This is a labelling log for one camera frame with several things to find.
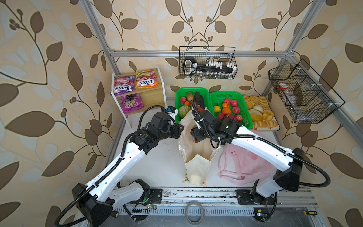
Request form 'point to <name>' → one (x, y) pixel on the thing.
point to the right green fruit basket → (231, 104)
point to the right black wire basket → (306, 97)
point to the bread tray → (263, 117)
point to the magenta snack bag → (131, 102)
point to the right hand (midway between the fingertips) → (196, 131)
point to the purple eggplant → (202, 102)
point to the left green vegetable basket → (181, 92)
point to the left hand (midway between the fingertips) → (183, 126)
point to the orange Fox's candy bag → (146, 78)
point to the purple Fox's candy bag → (123, 83)
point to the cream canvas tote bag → (197, 155)
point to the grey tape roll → (197, 202)
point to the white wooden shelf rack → (136, 91)
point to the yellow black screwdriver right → (310, 212)
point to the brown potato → (190, 97)
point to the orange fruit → (226, 109)
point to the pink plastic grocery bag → (236, 167)
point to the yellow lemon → (217, 109)
